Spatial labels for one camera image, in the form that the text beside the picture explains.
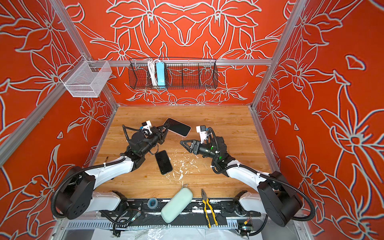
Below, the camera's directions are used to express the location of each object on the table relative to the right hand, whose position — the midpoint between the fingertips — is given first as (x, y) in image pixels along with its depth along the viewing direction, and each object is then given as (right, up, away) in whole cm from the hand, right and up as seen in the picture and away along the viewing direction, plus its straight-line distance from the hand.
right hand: (180, 144), depth 72 cm
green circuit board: (+31, -38, -3) cm, 49 cm away
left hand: (-6, +10, +4) cm, 12 cm away
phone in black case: (-11, -14, +17) cm, 25 cm away
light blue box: (-14, +40, +19) cm, 47 cm away
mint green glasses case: (-3, -31, -2) cm, 31 cm away
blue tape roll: (-15, -31, +4) cm, 35 cm away
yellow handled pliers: (+13, -29, +2) cm, 32 cm away
